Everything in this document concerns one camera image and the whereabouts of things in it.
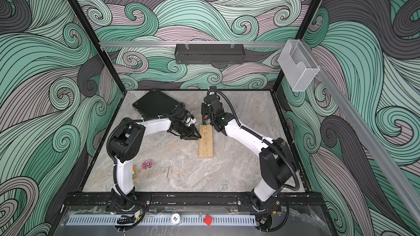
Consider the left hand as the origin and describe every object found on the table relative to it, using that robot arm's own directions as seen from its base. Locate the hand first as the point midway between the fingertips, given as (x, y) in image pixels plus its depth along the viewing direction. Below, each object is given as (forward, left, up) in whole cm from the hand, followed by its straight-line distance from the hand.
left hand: (199, 136), depth 92 cm
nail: (-16, +16, -4) cm, 23 cm away
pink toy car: (-15, +26, -2) cm, 31 cm away
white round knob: (-39, +8, +3) cm, 40 cm away
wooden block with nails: (-4, -3, +1) cm, 6 cm away
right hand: (+11, -3, +18) cm, 21 cm away
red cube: (-39, -5, -3) cm, 39 cm away
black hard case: (+25, +31, 0) cm, 39 cm away
